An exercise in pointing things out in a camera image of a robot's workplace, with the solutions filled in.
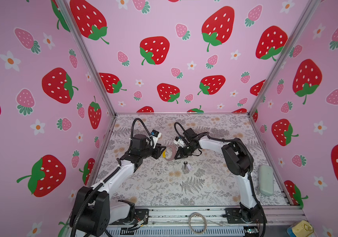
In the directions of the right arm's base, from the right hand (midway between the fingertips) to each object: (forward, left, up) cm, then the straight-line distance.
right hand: (174, 158), depth 93 cm
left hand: (0, +7, +13) cm, 15 cm away
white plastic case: (-9, -53, 0) cm, 54 cm away
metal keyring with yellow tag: (+4, +1, -1) cm, 5 cm away
